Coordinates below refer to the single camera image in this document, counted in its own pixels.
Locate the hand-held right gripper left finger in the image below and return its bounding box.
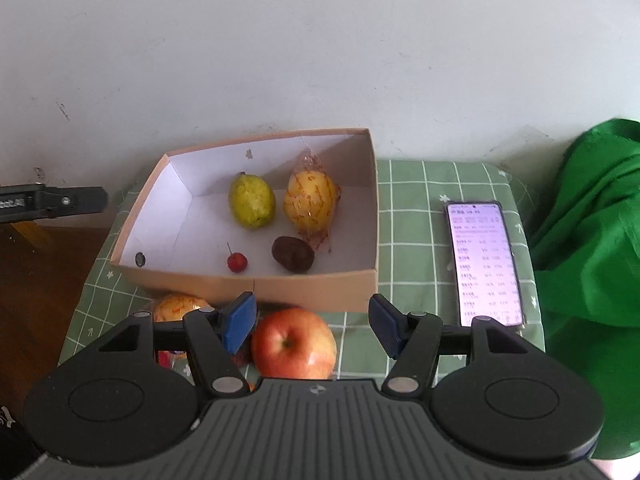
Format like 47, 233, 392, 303
92, 291, 258, 401

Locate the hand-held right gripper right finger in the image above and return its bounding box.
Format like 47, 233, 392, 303
368, 294, 546, 401

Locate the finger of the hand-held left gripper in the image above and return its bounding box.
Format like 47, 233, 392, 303
30, 186, 108, 220

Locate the deep red apple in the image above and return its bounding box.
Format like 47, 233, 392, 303
250, 307, 338, 380

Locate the small red crabapple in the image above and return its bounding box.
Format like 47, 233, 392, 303
226, 242, 249, 274

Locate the brown cardboard box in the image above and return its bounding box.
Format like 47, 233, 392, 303
110, 127, 379, 313

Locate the plastic-wrapped yellow citrus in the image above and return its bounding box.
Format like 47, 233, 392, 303
151, 292, 213, 361
283, 149, 342, 255

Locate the brown dried date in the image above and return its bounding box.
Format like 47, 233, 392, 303
271, 236, 316, 274

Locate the green pear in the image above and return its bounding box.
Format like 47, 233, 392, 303
228, 172, 277, 231

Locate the yellow wooden furniture piece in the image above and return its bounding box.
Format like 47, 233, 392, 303
10, 220, 56, 248

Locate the green checked tablecloth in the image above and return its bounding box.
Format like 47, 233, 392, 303
57, 160, 547, 396

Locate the smartphone in clear case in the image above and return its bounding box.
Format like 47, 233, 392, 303
444, 200, 526, 329

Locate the green cloth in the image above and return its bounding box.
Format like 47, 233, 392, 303
527, 119, 640, 461

